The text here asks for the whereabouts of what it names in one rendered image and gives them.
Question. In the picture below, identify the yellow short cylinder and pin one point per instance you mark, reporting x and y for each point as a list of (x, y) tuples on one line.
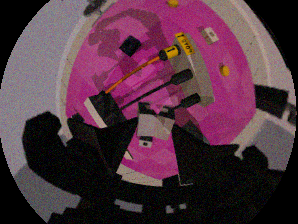
[(172, 3), (224, 70)]

